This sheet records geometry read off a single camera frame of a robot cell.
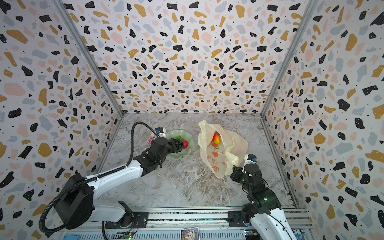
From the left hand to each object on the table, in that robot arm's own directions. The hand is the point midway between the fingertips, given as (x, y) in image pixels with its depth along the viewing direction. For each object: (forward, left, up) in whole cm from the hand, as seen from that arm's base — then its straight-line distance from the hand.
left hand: (175, 139), depth 84 cm
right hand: (-16, -31, -4) cm, 35 cm away
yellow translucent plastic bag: (-1, -28, -20) cm, 35 cm away
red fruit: (+5, -5, -13) cm, 15 cm away
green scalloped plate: (+12, -4, -15) cm, 20 cm away
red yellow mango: (+10, -25, -15) cm, 31 cm away
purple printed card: (-42, -10, -16) cm, 46 cm away
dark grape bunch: (-1, -1, -5) cm, 6 cm away
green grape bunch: (+10, 0, -13) cm, 17 cm away
